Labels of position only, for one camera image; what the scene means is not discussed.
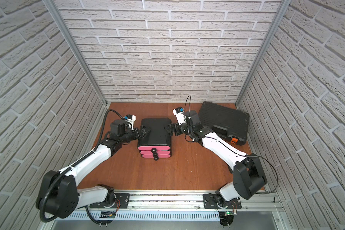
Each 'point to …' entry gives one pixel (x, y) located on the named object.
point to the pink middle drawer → (155, 152)
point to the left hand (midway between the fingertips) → (148, 128)
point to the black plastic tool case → (229, 123)
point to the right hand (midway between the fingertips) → (172, 124)
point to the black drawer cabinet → (157, 136)
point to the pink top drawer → (154, 149)
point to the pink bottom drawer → (156, 155)
